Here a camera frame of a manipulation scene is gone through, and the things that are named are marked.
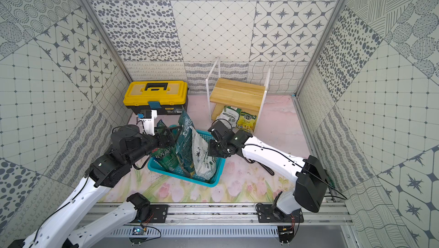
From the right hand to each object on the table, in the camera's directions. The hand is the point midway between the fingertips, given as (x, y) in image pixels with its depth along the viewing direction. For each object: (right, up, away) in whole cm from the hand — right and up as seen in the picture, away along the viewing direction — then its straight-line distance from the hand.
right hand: (211, 152), depth 77 cm
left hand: (-14, +15, -12) cm, 24 cm away
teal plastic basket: (+3, -9, +11) cm, 14 cm away
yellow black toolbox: (-28, +27, +21) cm, 44 cm away
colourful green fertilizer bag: (-21, -3, +1) cm, 21 cm away
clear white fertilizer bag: (-3, -6, -2) cm, 7 cm away
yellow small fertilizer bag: (+18, +12, +22) cm, 31 cm away
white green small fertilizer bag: (+9, +17, +23) cm, 31 cm away
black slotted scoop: (+28, -11, +9) cm, 31 cm away
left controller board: (-31, -32, -6) cm, 45 cm away
